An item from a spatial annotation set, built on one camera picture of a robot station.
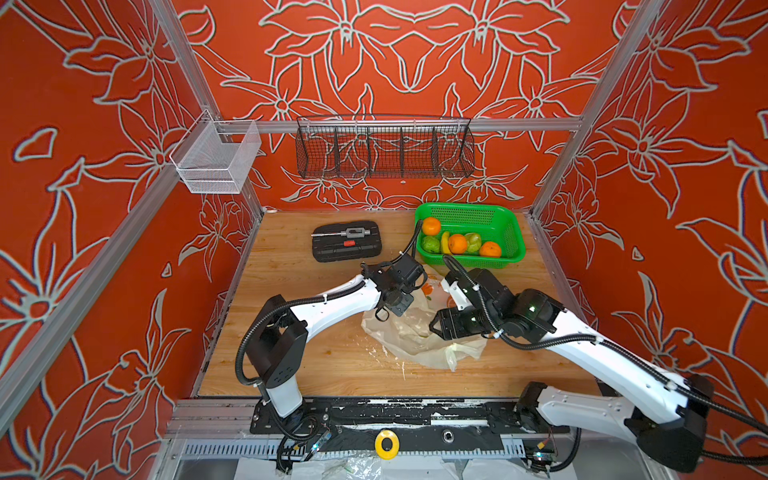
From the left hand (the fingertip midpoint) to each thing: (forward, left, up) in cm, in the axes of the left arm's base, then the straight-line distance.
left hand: (398, 294), depth 85 cm
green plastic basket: (+36, -36, -5) cm, 51 cm away
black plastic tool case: (+18, +24, -3) cm, 30 cm away
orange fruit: (+24, -20, -4) cm, 32 cm away
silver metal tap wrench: (+25, +17, -2) cm, 30 cm away
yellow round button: (-35, +2, -9) cm, 37 cm away
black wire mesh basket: (+44, +6, +21) cm, 49 cm away
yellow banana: (+26, -17, -6) cm, 31 cm away
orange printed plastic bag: (-9, -3, -9) cm, 13 cm away
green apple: (+24, -26, -3) cm, 35 cm away
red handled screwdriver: (+20, +17, -2) cm, 27 cm away
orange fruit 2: (+22, -32, -4) cm, 39 cm away
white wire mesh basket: (+30, +57, +25) cm, 69 cm away
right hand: (-13, -8, +8) cm, 18 cm away
